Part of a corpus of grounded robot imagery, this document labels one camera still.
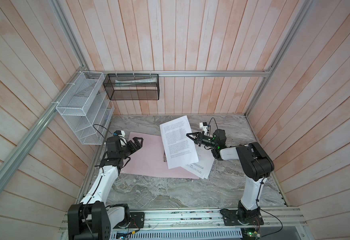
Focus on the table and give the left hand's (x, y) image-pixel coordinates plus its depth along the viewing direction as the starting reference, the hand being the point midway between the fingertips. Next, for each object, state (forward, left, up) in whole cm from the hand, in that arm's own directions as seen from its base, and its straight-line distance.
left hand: (139, 144), depth 84 cm
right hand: (+6, -28, 0) cm, 29 cm away
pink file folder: (+1, -4, -20) cm, 20 cm away
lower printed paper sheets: (-8, -38, -16) cm, 42 cm away
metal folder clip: (-1, -15, -14) cm, 20 cm away
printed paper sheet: (0, -24, -6) cm, 25 cm away
